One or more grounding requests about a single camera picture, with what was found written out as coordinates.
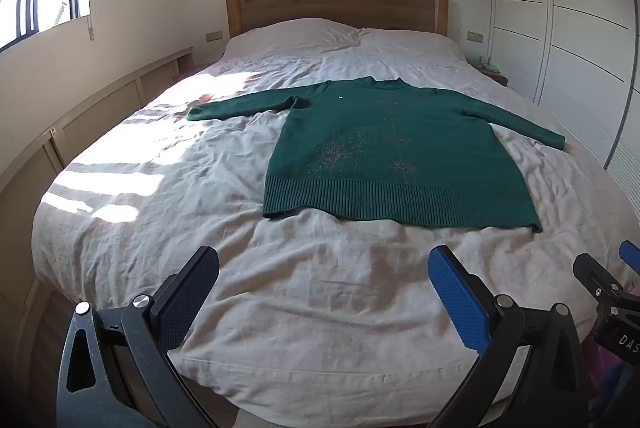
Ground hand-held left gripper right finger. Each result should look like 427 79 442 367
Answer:
427 245 591 428

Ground pink plastic thing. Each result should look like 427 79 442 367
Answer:
582 338 640 428

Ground wooden nightstand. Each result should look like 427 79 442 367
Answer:
470 58 510 88

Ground green knitted sweater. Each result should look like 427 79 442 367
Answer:
186 76 567 234

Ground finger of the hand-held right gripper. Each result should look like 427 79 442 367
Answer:
619 240 640 267
573 253 627 309

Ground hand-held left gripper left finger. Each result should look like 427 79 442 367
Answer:
56 246 221 428

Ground bed with white duvet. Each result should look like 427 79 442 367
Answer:
31 17 621 416

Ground white pillow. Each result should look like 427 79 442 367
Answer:
359 28 468 65
222 18 362 60

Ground white wardrobe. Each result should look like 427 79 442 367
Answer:
484 0 640 219

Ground wooden headboard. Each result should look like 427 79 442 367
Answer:
226 0 450 40

